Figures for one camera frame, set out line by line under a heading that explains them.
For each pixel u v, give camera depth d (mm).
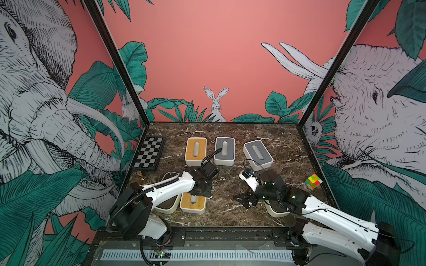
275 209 763
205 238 751
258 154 992
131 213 418
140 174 895
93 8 690
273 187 558
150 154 987
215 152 777
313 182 878
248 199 661
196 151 1014
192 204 784
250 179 649
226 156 973
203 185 621
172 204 770
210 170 676
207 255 701
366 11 700
